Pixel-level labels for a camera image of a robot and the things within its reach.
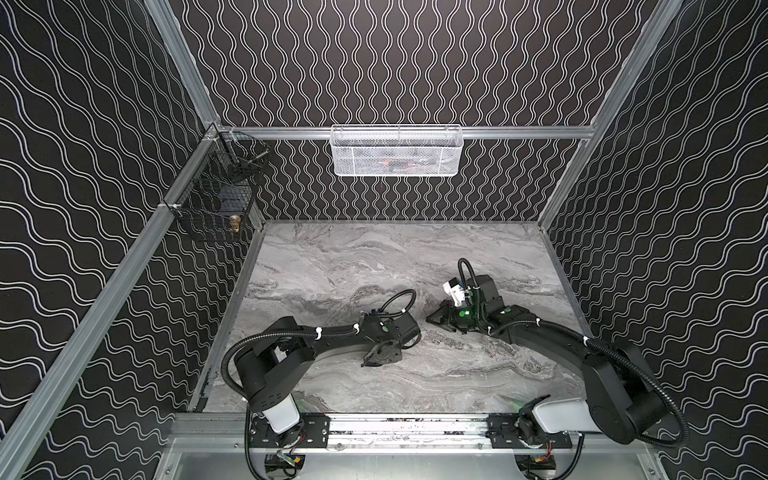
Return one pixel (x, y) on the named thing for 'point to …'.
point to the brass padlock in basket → (234, 223)
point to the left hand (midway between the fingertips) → (399, 360)
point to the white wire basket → (396, 150)
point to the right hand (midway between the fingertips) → (428, 320)
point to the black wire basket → (216, 200)
